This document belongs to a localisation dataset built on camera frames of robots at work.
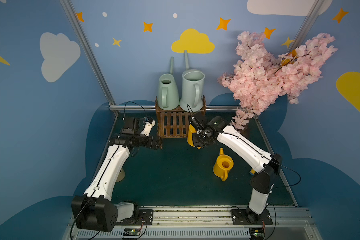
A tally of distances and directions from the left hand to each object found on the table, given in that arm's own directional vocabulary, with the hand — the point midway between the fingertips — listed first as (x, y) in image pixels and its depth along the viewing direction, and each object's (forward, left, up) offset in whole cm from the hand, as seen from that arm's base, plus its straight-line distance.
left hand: (154, 137), depth 79 cm
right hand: (-1, -24, -2) cm, 24 cm away
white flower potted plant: (-14, +20, -20) cm, 32 cm away
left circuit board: (-41, +8, -23) cm, 48 cm away
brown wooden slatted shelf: (+17, -10, -8) cm, 21 cm away
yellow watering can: (-10, -38, -11) cm, 41 cm away
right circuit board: (-40, -53, -23) cm, 70 cm away
